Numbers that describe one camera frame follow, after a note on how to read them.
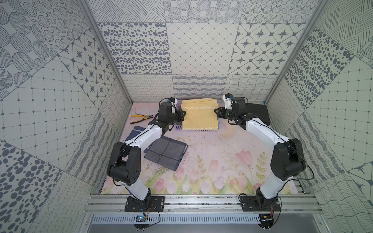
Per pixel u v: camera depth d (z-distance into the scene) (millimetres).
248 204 731
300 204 764
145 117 1104
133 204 726
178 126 881
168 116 694
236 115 689
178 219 701
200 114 904
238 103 685
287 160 466
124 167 460
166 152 913
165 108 686
